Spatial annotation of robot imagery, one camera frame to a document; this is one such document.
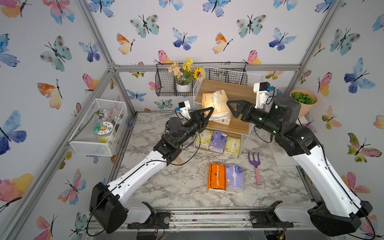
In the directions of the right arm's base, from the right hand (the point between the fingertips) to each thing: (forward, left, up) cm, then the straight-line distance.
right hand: (233, 102), depth 57 cm
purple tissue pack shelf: (-12, -7, -43) cm, 45 cm away
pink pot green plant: (+21, -42, -14) cm, 49 cm away
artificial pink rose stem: (+8, +58, -18) cm, 62 cm away
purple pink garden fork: (0, -22, -49) cm, 54 cm away
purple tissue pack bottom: (+10, +2, -43) cm, 44 cm away
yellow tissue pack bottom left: (+12, +11, -43) cm, 46 cm away
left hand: (0, +7, -4) cm, 8 cm away
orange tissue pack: (-13, +3, -41) cm, 43 cm away
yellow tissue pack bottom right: (+8, -8, -44) cm, 46 cm away
